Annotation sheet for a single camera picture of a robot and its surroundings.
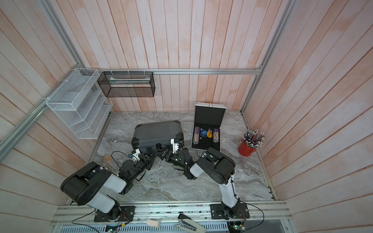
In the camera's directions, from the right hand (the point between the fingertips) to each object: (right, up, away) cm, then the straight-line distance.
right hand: (156, 152), depth 83 cm
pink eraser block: (+1, -32, -14) cm, 35 cm away
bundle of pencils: (+58, +8, +3) cm, 59 cm away
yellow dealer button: (+35, +9, +21) cm, 42 cm away
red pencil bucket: (+55, 0, +8) cm, 56 cm away
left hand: (+1, 0, +1) cm, 1 cm away
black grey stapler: (+17, -32, -14) cm, 39 cm away
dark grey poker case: (0, +10, +3) cm, 10 cm away
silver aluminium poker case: (+33, +13, +22) cm, 42 cm away
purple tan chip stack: (+25, +8, +17) cm, 31 cm away
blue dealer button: (+31, +11, +21) cm, 39 cm away
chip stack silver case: (+39, +9, +17) cm, 44 cm away
